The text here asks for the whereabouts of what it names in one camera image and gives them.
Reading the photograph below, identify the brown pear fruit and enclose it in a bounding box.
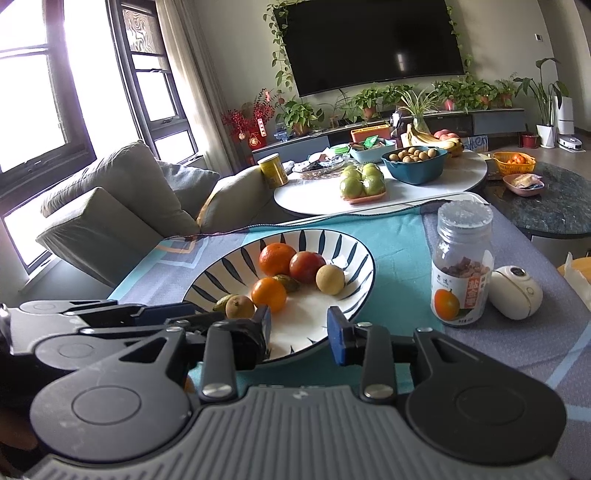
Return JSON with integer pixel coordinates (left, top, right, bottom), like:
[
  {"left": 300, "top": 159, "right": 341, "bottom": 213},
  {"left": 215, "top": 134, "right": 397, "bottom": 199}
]
[{"left": 224, "top": 295, "right": 256, "bottom": 319}]

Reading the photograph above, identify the small dark green fruit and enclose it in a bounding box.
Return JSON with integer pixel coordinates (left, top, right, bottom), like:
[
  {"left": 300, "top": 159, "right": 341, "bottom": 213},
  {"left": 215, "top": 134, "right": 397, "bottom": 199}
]
[{"left": 273, "top": 274, "right": 301, "bottom": 294}]

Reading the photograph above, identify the large orange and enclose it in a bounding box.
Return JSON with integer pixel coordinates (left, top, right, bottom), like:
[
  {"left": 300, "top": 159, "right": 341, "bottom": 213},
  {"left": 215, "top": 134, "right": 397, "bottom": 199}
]
[{"left": 259, "top": 242, "right": 296, "bottom": 277}]

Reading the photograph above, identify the yellow round fruit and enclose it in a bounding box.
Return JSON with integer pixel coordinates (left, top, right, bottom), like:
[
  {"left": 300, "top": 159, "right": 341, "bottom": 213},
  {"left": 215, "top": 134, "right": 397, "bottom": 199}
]
[{"left": 315, "top": 264, "right": 346, "bottom": 296}]

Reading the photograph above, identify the red tomato fruit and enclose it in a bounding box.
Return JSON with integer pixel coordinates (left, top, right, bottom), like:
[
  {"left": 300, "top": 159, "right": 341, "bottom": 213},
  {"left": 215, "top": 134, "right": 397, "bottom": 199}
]
[{"left": 290, "top": 251, "right": 325, "bottom": 284}]

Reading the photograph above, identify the white blue striped bowl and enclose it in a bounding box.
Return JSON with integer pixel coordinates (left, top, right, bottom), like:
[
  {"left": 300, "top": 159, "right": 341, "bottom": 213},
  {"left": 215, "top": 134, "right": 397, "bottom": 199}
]
[{"left": 184, "top": 228, "right": 376, "bottom": 365}]

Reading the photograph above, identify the patterned blue tablecloth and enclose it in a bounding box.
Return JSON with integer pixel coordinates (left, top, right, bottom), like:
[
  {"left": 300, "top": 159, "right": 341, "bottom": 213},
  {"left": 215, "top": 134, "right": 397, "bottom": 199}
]
[{"left": 109, "top": 202, "right": 590, "bottom": 479}]

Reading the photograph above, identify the grey sofa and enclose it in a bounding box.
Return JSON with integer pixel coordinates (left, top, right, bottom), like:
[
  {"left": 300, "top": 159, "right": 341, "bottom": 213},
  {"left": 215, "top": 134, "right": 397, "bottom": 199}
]
[{"left": 36, "top": 141, "right": 287, "bottom": 286}]

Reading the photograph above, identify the clear jar with orange label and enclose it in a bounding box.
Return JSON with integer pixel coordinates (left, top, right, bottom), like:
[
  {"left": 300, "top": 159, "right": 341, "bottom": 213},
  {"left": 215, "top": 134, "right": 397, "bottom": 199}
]
[{"left": 431, "top": 200, "right": 494, "bottom": 327}]

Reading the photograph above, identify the yellow can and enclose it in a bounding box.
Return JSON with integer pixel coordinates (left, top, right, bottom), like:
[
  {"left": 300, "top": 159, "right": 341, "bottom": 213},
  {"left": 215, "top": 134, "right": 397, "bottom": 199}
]
[{"left": 257, "top": 153, "right": 288, "bottom": 189}]

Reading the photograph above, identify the round white coffee table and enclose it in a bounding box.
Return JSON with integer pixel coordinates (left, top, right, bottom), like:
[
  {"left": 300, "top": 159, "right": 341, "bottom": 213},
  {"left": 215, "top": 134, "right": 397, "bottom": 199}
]
[{"left": 273, "top": 151, "right": 488, "bottom": 216}]

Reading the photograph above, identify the tray of green apples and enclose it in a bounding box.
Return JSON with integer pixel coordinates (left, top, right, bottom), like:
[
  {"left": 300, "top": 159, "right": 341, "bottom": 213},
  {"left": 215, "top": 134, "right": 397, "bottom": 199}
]
[{"left": 339, "top": 163, "right": 386, "bottom": 203}]

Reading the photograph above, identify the white oval gadget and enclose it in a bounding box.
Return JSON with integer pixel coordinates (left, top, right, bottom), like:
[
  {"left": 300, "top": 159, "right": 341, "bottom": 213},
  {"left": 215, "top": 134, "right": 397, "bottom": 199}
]
[{"left": 488, "top": 265, "right": 543, "bottom": 321}]

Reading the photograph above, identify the light blue rectangular dish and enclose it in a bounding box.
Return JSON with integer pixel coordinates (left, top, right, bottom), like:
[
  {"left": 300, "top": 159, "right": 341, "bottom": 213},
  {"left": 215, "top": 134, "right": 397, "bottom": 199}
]
[{"left": 349, "top": 139, "right": 396, "bottom": 164}]

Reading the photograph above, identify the blue bowl of nuts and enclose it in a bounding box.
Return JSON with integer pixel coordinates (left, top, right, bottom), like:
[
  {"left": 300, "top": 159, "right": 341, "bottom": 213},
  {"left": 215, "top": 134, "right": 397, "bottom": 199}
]
[{"left": 382, "top": 146, "right": 450, "bottom": 186}]

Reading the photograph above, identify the red flower decoration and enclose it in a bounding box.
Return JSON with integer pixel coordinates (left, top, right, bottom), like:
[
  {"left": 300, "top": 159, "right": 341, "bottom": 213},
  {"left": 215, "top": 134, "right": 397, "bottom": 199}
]
[{"left": 222, "top": 88, "right": 277, "bottom": 150}]

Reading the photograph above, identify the bunch of bananas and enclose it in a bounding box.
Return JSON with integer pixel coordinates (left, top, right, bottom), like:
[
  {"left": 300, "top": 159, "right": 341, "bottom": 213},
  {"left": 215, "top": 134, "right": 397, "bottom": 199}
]
[{"left": 407, "top": 124, "right": 464, "bottom": 157}]

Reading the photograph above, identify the pink dish with snacks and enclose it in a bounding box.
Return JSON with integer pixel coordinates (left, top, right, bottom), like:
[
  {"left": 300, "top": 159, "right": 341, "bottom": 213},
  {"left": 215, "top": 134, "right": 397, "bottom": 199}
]
[{"left": 503, "top": 173, "right": 546, "bottom": 197}]

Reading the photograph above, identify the orange basket of tangerines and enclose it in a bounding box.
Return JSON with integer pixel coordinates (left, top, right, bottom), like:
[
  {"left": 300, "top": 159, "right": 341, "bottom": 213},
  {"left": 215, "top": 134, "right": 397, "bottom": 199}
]
[{"left": 492, "top": 151, "right": 536, "bottom": 176}]

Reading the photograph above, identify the spider plant in vase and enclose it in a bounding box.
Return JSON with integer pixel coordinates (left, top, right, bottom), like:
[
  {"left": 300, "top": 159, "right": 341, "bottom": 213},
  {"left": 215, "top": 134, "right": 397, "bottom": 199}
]
[{"left": 400, "top": 89, "right": 440, "bottom": 134}]

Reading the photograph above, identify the grey tv cabinet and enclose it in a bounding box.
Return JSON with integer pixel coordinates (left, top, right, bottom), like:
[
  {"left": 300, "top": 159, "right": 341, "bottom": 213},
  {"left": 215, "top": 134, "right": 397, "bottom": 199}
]
[{"left": 250, "top": 107, "right": 527, "bottom": 165}]

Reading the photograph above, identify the dark round marble table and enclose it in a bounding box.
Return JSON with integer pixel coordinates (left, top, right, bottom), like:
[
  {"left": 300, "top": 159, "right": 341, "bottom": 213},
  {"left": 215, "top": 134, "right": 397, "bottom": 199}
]
[{"left": 477, "top": 159, "right": 591, "bottom": 239}]

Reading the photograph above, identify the dark framed window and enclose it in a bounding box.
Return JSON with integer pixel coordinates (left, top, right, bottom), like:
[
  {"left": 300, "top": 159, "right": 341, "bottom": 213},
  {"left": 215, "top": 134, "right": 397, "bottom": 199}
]
[{"left": 1, "top": 1, "right": 197, "bottom": 272}]

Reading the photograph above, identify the tall plant in white pot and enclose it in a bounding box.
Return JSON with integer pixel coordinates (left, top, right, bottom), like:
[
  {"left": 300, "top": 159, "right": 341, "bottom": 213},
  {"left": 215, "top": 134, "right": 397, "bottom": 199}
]
[{"left": 514, "top": 57, "right": 570, "bottom": 149}]

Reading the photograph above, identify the white air purifier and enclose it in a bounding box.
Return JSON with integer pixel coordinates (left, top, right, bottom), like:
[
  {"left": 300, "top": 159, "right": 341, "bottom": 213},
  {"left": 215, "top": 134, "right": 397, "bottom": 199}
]
[{"left": 555, "top": 96, "right": 575, "bottom": 135}]

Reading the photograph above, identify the black wall television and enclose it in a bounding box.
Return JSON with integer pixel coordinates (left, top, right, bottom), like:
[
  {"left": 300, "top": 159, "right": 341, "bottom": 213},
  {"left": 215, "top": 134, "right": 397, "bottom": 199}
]
[{"left": 266, "top": 1, "right": 465, "bottom": 96}]

